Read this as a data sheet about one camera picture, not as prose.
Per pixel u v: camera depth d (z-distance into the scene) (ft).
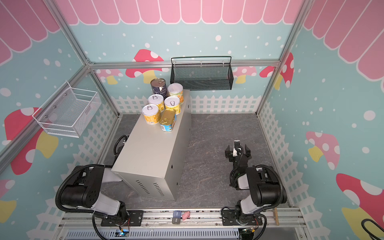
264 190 1.49
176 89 2.38
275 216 2.44
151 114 2.12
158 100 2.34
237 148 2.44
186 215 2.43
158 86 2.32
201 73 3.07
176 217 2.43
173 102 2.29
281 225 2.39
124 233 2.38
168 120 2.12
